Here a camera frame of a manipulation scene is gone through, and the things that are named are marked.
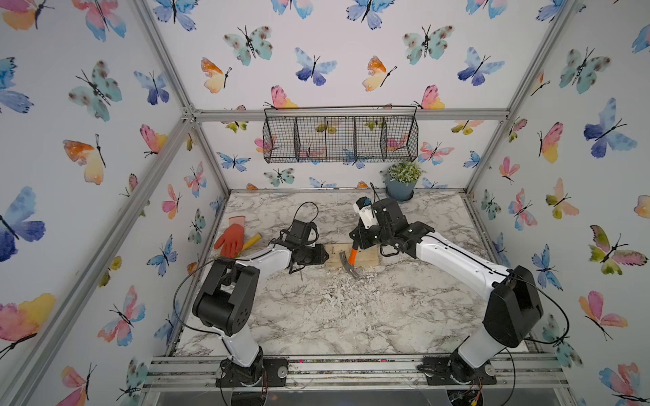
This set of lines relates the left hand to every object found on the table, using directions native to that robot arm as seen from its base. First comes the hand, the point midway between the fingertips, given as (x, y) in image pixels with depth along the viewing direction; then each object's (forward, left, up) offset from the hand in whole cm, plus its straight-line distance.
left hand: (329, 254), depth 94 cm
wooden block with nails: (0, -13, -1) cm, 13 cm away
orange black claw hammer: (-6, -7, +3) cm, 9 cm away
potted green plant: (+30, -31, +8) cm, 44 cm away
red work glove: (+8, +38, -1) cm, 39 cm away
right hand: (0, -9, +15) cm, 17 cm away
